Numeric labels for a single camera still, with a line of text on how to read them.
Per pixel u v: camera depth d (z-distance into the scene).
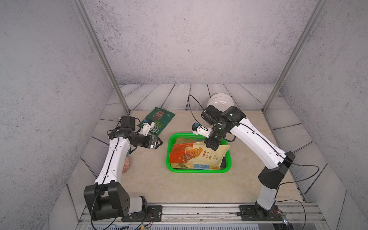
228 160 0.83
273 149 0.45
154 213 0.73
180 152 0.74
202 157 0.76
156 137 0.71
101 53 0.87
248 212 0.73
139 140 0.72
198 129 0.65
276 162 0.44
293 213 0.74
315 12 0.72
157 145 0.71
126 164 0.89
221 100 1.07
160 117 1.18
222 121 0.49
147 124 0.72
